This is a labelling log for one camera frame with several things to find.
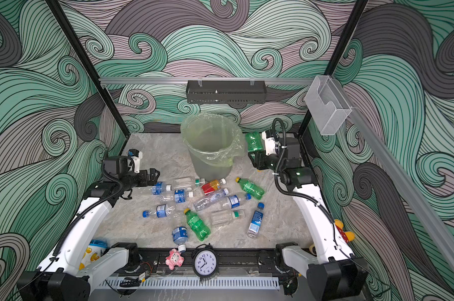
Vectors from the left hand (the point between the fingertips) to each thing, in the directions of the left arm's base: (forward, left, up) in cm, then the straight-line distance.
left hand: (149, 171), depth 78 cm
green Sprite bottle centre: (-18, -21, -15) cm, 31 cm away
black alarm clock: (-31, -25, -17) cm, 43 cm away
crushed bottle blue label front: (-22, -14, -15) cm, 30 cm away
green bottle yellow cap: (0, -48, -18) cm, 52 cm away
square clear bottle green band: (-12, -32, -20) cm, 40 cm away
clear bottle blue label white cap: (-5, -9, -14) cm, 18 cm away
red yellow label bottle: (+1, -26, -15) cm, 30 cm away
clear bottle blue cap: (-7, -36, -15) cm, 40 cm away
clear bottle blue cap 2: (-12, -5, -15) cm, 19 cm away
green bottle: (+4, -44, +14) cm, 46 cm away
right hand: (+3, -44, +8) cm, 45 cm away
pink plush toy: (-30, -13, -16) cm, 36 cm away
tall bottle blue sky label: (-16, -46, -15) cm, 51 cm away
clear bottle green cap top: (+4, -12, -18) cm, 22 cm away
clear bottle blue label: (-1, 0, -15) cm, 15 cm away
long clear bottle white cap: (-7, -22, -15) cm, 28 cm away
